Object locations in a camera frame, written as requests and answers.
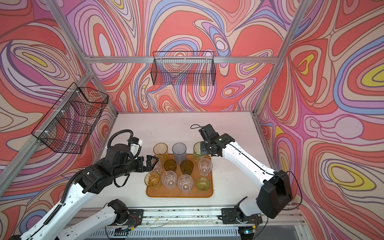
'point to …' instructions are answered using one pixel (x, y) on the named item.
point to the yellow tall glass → (160, 149)
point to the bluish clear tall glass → (179, 150)
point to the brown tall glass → (186, 166)
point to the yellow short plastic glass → (152, 179)
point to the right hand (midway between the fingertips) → (208, 151)
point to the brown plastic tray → (176, 192)
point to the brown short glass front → (170, 164)
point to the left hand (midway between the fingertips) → (153, 158)
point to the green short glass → (202, 183)
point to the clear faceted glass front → (169, 179)
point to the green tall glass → (197, 155)
